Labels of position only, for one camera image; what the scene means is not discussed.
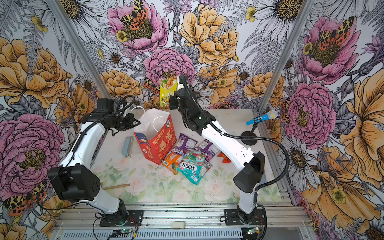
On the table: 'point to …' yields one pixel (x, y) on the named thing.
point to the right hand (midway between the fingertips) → (173, 96)
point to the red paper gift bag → (154, 130)
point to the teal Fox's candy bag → (194, 169)
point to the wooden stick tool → (118, 186)
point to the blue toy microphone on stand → (271, 115)
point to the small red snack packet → (226, 159)
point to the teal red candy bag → (194, 156)
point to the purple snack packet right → (209, 148)
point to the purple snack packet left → (183, 142)
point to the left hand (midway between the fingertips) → (139, 127)
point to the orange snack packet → (170, 162)
